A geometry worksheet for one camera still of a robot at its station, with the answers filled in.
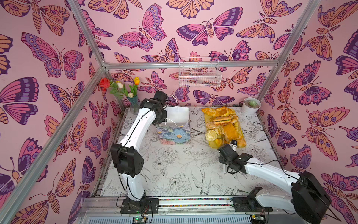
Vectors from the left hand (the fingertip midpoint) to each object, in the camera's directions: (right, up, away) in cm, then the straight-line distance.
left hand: (162, 118), depth 85 cm
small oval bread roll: (+53, -17, +9) cm, 56 cm away
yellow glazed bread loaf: (+37, -16, +9) cm, 41 cm away
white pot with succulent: (+65, +9, +21) cm, 69 cm away
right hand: (+37, -24, +2) cm, 44 cm away
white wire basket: (+26, +35, +20) cm, 48 cm away
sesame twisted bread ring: (+39, -8, +12) cm, 41 cm away
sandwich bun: (+39, -2, +9) cm, 40 cm away
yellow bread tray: (+33, -12, +11) cm, 36 cm away
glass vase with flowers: (-30, +19, +8) cm, 37 cm away
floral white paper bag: (+9, -8, -1) cm, 12 cm away
